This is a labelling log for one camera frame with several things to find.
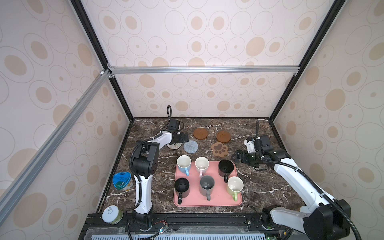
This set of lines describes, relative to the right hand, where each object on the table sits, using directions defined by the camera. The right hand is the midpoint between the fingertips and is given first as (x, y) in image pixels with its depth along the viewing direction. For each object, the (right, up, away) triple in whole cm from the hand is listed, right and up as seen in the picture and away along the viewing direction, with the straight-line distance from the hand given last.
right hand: (238, 158), depth 82 cm
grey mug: (-17, -16, +3) cm, 24 cm away
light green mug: (-2, -14, 0) cm, 15 cm away
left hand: (-30, +12, +21) cm, 38 cm away
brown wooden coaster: (-20, +13, +28) cm, 37 cm away
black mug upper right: (-6, -7, +8) cm, 12 cm away
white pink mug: (-20, -5, +8) cm, 22 cm away
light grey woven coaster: (-38, +5, +21) cm, 44 cm away
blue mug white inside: (-31, -5, +10) cm, 33 cm away
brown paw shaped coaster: (-8, +3, +19) cm, 21 cm away
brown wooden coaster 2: (-3, +11, +27) cm, 30 cm away
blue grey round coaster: (-27, +4, +21) cm, 34 cm away
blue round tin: (-63, -11, -3) cm, 64 cm away
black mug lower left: (-31, -17, 0) cm, 35 cm away
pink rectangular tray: (-10, -22, +1) cm, 24 cm away
